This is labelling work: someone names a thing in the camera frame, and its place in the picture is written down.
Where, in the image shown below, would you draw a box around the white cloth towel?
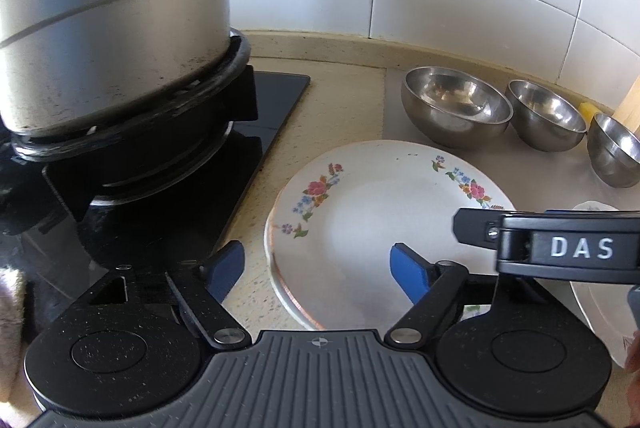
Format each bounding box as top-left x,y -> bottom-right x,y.
1,268 -> 27,427

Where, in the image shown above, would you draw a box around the black glass gas stove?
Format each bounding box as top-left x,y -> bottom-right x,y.
0,27 -> 312,328

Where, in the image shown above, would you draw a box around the small white pink-flower plate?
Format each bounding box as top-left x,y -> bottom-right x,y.
570,207 -> 639,366

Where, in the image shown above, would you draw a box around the steel bowl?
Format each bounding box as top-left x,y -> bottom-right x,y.
504,80 -> 588,152
587,113 -> 640,188
400,66 -> 514,150

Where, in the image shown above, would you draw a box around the large multicolour floral plate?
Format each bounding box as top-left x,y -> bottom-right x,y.
264,140 -> 514,333

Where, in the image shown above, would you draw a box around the white plate pink flowers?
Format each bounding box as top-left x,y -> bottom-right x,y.
262,209 -> 324,330

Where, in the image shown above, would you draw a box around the wooden knife block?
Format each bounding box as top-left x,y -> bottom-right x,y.
612,76 -> 640,133

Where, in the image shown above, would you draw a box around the large aluminium pot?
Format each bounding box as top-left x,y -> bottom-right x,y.
1,0 -> 230,137

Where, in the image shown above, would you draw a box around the yellow sponge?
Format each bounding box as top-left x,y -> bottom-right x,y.
578,101 -> 601,124

